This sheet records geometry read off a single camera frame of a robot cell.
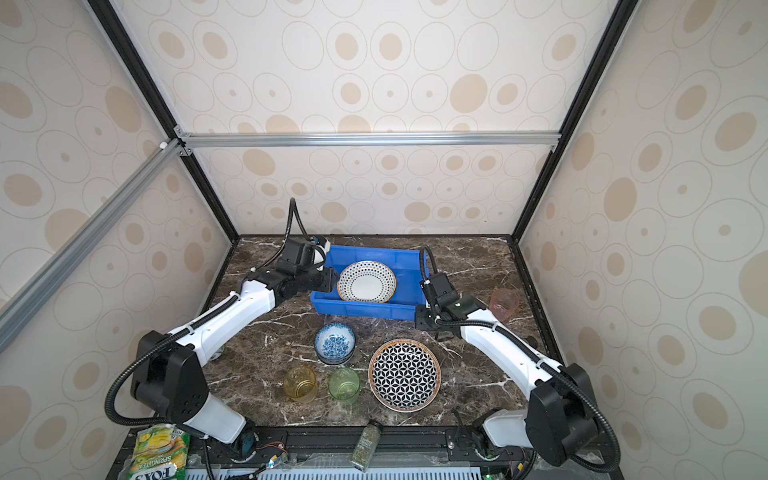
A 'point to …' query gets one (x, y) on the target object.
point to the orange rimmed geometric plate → (404, 375)
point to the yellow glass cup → (300, 383)
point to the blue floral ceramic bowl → (335, 344)
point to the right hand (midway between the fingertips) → (423, 317)
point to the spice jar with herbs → (365, 448)
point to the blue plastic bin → (400, 305)
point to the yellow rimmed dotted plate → (366, 282)
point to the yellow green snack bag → (160, 453)
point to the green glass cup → (344, 384)
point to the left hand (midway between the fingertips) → (343, 271)
